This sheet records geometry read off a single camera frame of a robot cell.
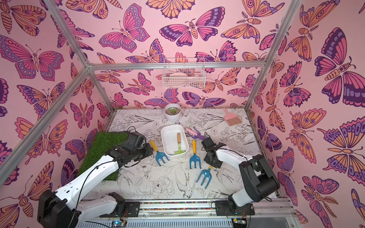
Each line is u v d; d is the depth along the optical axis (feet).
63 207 1.25
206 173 2.81
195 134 3.37
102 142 3.20
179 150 3.12
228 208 2.37
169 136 3.39
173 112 3.48
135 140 1.98
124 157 1.82
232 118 3.72
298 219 2.33
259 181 1.44
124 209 2.32
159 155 3.11
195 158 3.02
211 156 2.17
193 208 2.45
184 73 3.10
